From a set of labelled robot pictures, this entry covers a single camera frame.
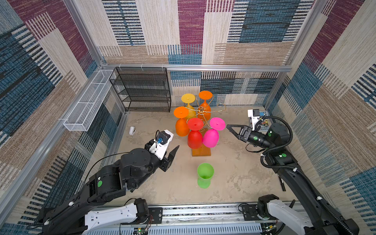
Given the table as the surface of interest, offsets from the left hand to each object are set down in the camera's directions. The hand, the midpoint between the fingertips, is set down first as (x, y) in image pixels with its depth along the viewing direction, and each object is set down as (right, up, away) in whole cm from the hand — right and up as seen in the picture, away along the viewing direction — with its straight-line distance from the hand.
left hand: (172, 143), depth 56 cm
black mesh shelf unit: (-29, +33, +55) cm, 70 cm away
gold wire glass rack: (+17, -10, +38) cm, 43 cm away
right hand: (+24, +5, +11) cm, 27 cm away
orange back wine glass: (+15, +15, +31) cm, 38 cm away
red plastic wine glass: (+9, 0, +18) cm, 20 cm away
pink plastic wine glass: (+17, +1, +18) cm, 25 cm away
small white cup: (-33, +2, +45) cm, 56 cm away
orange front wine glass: (+2, +6, +21) cm, 22 cm away
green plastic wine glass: (+15, -19, +23) cm, 33 cm away
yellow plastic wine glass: (+6, +21, +24) cm, 32 cm away
